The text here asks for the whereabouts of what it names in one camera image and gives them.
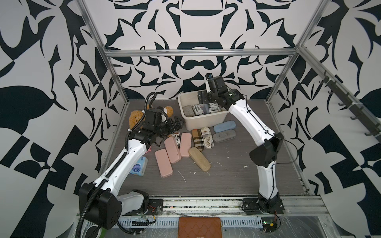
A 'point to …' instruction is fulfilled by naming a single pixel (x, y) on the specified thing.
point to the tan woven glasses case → (203, 163)
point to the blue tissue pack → (140, 167)
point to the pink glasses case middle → (173, 152)
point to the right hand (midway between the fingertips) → (203, 92)
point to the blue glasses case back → (224, 126)
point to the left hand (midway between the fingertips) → (178, 122)
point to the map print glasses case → (207, 137)
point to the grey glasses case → (223, 136)
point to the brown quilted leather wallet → (199, 227)
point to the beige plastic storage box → (202, 121)
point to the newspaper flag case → (197, 110)
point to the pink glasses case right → (185, 144)
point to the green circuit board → (268, 227)
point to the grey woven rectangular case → (188, 111)
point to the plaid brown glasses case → (198, 139)
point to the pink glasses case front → (163, 162)
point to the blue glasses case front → (206, 108)
